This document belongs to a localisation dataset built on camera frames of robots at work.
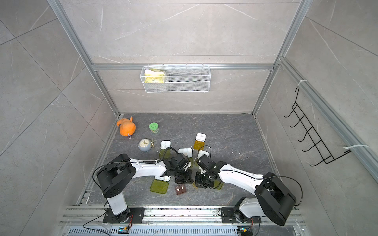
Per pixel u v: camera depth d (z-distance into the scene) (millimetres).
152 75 871
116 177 478
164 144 1009
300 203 452
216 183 762
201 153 963
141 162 545
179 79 1009
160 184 837
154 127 1068
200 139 1038
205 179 711
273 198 417
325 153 609
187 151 975
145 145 973
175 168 715
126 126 1034
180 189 817
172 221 730
